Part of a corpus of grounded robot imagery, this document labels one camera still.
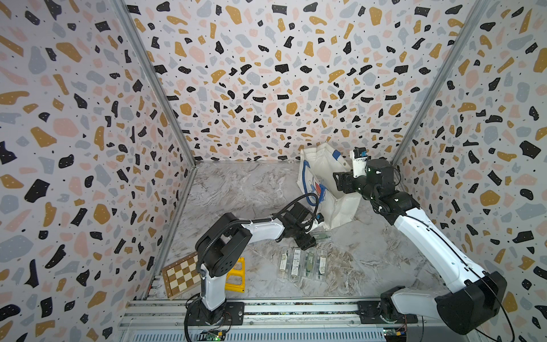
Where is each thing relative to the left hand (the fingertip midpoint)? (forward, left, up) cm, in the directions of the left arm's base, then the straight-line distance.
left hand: (314, 236), depth 90 cm
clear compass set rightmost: (-11, -2, -1) cm, 12 cm away
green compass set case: (-11, +2, -1) cm, 11 cm away
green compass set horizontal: (+1, -4, -2) cm, 4 cm away
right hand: (+11, -9, +28) cm, 32 cm away
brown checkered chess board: (-15, +51, 0) cm, 53 cm away
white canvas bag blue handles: (+6, -8, +14) cm, 17 cm away
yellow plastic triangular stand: (-19, +29, -2) cm, 35 cm away
